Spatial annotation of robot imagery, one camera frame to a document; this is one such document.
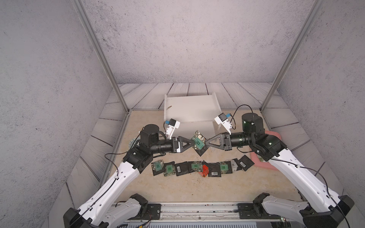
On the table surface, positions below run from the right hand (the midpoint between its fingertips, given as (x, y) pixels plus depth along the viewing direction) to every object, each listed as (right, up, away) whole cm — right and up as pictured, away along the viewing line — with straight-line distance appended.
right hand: (208, 145), depth 58 cm
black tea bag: (+8, -20, +29) cm, 36 cm away
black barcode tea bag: (-12, -20, +30) cm, 38 cm away
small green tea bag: (-3, +2, +3) cm, 5 cm away
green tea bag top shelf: (-2, -18, +31) cm, 36 cm away
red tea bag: (+2, -21, +28) cm, 35 cm away
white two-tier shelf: (-4, +15, +15) cm, 21 cm away
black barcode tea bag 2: (+27, -16, +31) cm, 44 cm away
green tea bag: (-26, -19, +30) cm, 44 cm away
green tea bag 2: (-19, -20, +29) cm, 40 cm away
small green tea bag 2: (+14, -18, +29) cm, 37 cm away
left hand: (-6, -1, +3) cm, 7 cm away
